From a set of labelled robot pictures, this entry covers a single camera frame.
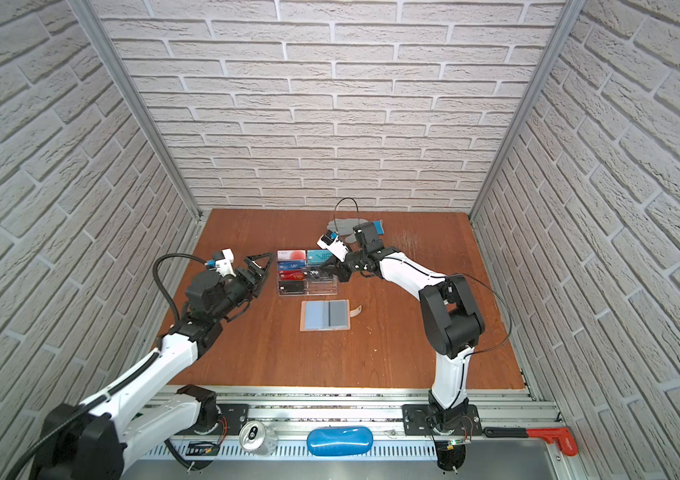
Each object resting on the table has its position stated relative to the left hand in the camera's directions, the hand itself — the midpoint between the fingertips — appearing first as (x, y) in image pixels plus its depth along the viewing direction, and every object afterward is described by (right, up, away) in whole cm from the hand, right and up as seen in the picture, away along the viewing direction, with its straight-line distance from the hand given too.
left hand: (272, 259), depth 77 cm
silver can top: (+1, -36, -16) cm, 40 cm away
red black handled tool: (+71, -43, -5) cm, 83 cm away
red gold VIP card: (+1, -6, +19) cm, 20 cm away
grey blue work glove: (+19, +9, +2) cm, 21 cm away
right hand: (+13, -2, +12) cm, 18 cm away
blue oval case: (+18, -43, -7) cm, 47 cm away
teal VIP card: (+10, 0, +19) cm, 21 cm away
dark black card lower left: (+1, -10, +18) cm, 21 cm away
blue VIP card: (+1, -3, +18) cm, 19 cm away
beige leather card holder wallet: (+13, -19, +15) cm, 28 cm away
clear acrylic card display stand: (+9, -10, +21) cm, 25 cm away
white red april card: (+1, 0, +18) cm, 18 cm away
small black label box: (-17, -47, -4) cm, 50 cm away
